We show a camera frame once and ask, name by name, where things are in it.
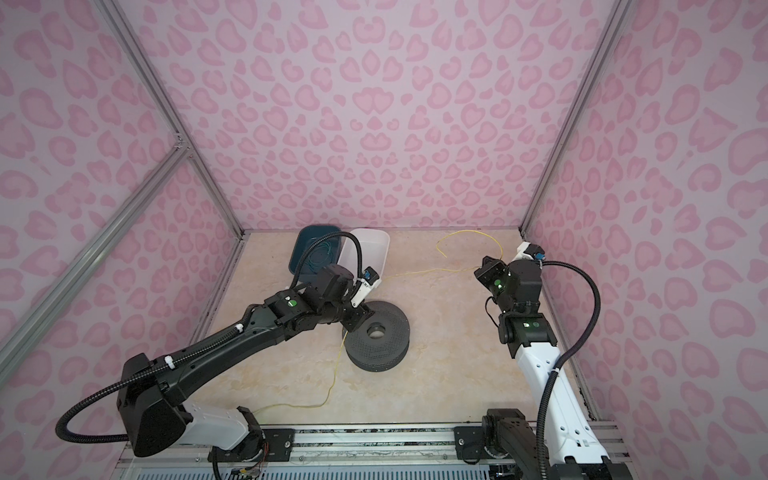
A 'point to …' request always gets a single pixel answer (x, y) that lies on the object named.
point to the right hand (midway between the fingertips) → (483, 253)
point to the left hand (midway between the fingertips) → (370, 301)
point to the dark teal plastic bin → (302, 240)
